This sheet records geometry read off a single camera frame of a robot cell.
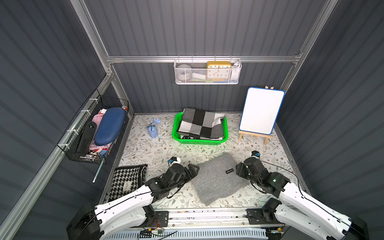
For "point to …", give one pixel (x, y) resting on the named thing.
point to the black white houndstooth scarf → (125, 180)
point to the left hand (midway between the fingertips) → (196, 173)
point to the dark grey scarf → (218, 178)
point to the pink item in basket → (94, 148)
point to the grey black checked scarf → (196, 124)
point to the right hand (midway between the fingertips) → (241, 167)
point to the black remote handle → (86, 140)
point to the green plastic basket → (186, 139)
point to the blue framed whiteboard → (261, 109)
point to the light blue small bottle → (152, 129)
